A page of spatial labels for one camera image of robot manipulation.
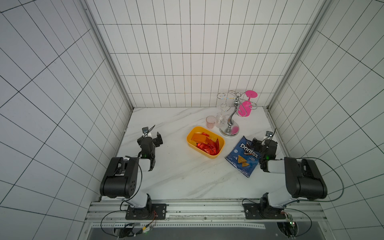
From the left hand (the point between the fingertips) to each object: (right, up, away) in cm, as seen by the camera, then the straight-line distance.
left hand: (150, 135), depth 95 cm
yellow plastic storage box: (+27, -6, -3) cm, 28 cm away
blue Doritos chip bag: (+60, -13, -3) cm, 61 cm away
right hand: (+69, -1, 0) cm, 69 cm away
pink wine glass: (+61, +17, -3) cm, 63 cm away
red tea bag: (+37, -8, -2) cm, 38 cm away
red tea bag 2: (+42, -7, -2) cm, 43 cm away
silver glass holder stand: (+56, +3, +13) cm, 58 cm away
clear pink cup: (+40, +9, +8) cm, 42 cm away
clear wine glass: (+45, +11, -5) cm, 46 cm away
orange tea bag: (+32, -2, +4) cm, 32 cm away
